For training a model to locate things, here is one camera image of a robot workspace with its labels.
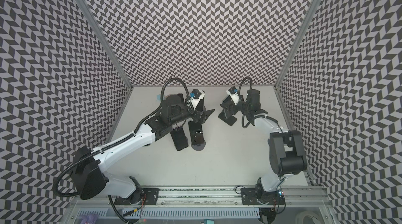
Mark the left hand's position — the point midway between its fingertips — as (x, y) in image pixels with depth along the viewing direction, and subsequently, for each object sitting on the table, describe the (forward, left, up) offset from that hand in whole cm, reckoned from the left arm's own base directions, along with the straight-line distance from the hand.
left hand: (208, 104), depth 72 cm
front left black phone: (-7, +16, -21) cm, 28 cm away
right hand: (+11, -10, -13) cm, 19 cm away
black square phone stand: (+7, -12, -25) cm, 28 cm away
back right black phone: (+7, -10, -8) cm, 15 cm away
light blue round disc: (+27, +36, -26) cm, 52 cm away
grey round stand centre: (-10, +6, -26) cm, 29 cm away
